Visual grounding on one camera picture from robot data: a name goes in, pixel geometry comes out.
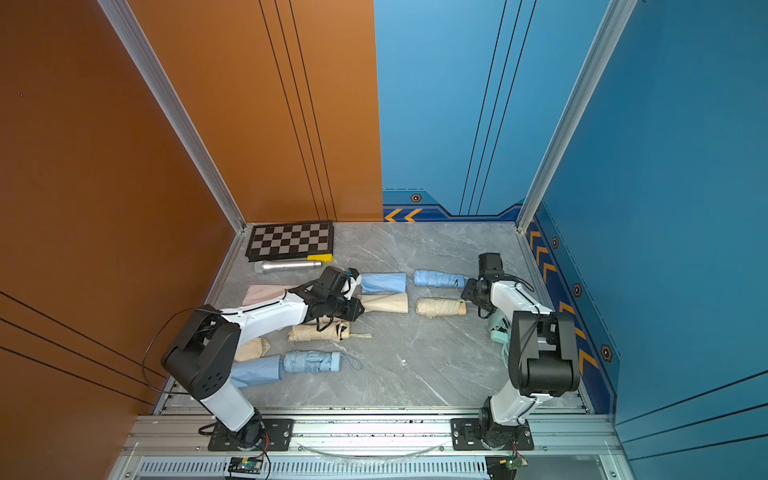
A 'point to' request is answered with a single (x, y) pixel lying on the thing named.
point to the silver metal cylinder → (267, 266)
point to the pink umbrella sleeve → (261, 293)
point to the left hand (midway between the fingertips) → (364, 304)
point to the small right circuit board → (513, 462)
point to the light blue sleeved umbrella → (310, 361)
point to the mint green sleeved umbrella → (499, 335)
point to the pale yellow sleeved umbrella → (320, 331)
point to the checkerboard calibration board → (290, 240)
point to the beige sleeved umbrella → (432, 307)
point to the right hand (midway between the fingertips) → (475, 295)
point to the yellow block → (325, 258)
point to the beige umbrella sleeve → (385, 302)
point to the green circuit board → (247, 465)
